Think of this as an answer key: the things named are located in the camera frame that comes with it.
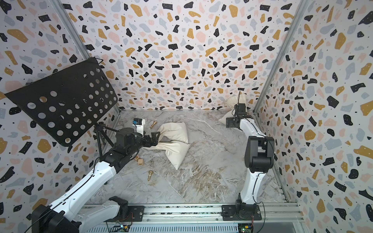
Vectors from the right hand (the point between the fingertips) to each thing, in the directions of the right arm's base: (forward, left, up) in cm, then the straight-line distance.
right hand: (236, 121), depth 100 cm
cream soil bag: (-11, +43, -6) cm, 45 cm away
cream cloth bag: (+24, 0, -2) cm, 24 cm away
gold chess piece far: (+4, +60, -8) cm, 61 cm away
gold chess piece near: (-33, +54, -9) cm, 64 cm away
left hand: (-20, +50, +14) cm, 55 cm away
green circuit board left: (-60, +61, -12) cm, 86 cm away
